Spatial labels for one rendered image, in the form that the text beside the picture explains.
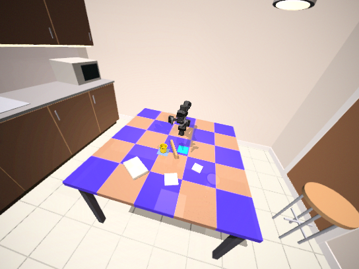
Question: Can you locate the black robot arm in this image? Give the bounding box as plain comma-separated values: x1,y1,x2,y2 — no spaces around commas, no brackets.
176,100,191,136

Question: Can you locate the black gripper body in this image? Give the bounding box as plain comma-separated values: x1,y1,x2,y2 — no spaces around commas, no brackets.
168,115,191,127

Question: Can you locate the cream rectangular block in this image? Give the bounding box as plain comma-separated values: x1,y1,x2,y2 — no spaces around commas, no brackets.
123,157,148,180

